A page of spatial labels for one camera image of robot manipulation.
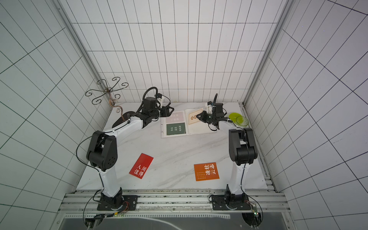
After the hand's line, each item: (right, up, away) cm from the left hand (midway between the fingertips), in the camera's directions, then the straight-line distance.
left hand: (170, 111), depth 92 cm
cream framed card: (+15, -4, +7) cm, 17 cm away
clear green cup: (+54, -8, +15) cm, 56 cm away
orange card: (+22, -36, -9) cm, 44 cm away
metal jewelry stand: (-52, +12, +26) cm, 59 cm away
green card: (+2, -13, +11) cm, 17 cm away
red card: (-17, -34, -7) cm, 38 cm away
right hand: (+20, -1, +6) cm, 21 cm away
